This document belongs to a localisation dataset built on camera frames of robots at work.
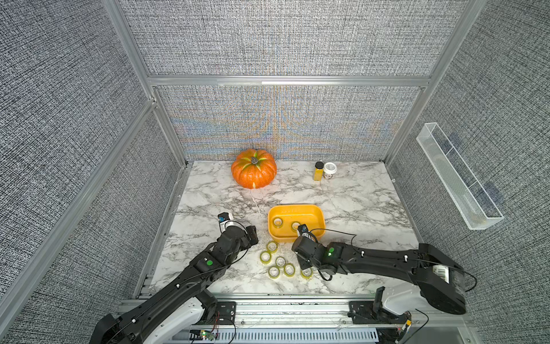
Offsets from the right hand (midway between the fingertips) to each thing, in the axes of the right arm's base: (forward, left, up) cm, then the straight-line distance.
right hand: (300, 249), depth 84 cm
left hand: (+5, +19, +7) cm, 21 cm away
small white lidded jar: (+42, -18, 0) cm, 45 cm away
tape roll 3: (-2, +14, -4) cm, 15 cm away
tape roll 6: (-6, +4, -5) cm, 9 cm away
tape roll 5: (-7, +10, -5) cm, 13 cm away
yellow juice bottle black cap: (+39, -12, +1) cm, 41 cm away
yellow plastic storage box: (+15, +6, -4) cm, 17 cm away
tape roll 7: (-8, -2, -4) cm, 9 cm away
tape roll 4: (-3, +8, -5) cm, 10 cm away
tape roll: (+14, +9, -4) cm, 17 cm away
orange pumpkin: (+36, +19, +7) cm, 41 cm away
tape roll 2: (+3, +11, -4) cm, 12 cm away
